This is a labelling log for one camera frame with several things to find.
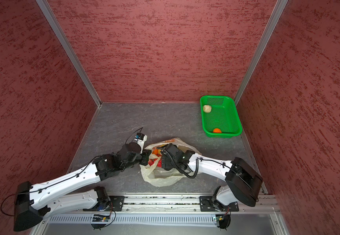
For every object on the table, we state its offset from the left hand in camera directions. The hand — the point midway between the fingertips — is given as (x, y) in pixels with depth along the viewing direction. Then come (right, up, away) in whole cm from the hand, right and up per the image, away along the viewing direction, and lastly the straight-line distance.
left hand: (150, 155), depth 75 cm
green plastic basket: (+49, +20, +39) cm, 66 cm away
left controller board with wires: (-23, -30, -4) cm, 38 cm away
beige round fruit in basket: (+38, +26, +35) cm, 58 cm away
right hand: (+9, -9, +8) cm, 15 cm away
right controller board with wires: (+37, -32, -5) cm, 49 cm away
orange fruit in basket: (+43, +10, +25) cm, 50 cm away
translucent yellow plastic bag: (+6, -10, -4) cm, 12 cm away
